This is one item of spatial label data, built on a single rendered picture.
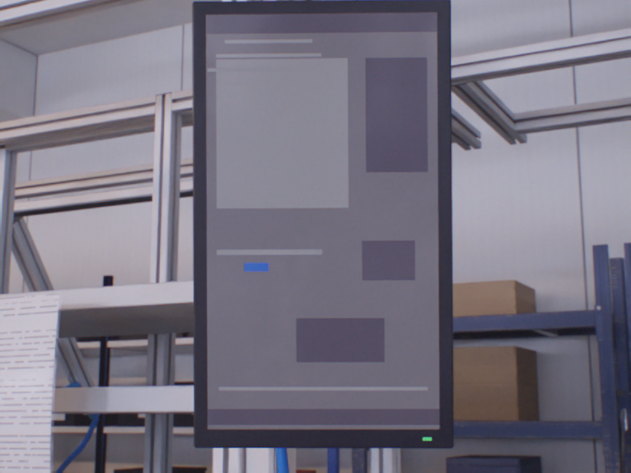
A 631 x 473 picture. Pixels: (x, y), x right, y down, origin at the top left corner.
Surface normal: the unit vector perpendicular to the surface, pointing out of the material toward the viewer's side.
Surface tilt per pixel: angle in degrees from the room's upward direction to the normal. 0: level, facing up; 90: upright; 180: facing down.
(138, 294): 90
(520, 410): 90
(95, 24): 180
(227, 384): 101
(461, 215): 90
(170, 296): 90
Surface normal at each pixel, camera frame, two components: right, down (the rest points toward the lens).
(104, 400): -0.44, -0.18
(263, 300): -0.03, -0.01
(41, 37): 0.00, 0.98
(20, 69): 0.90, -0.09
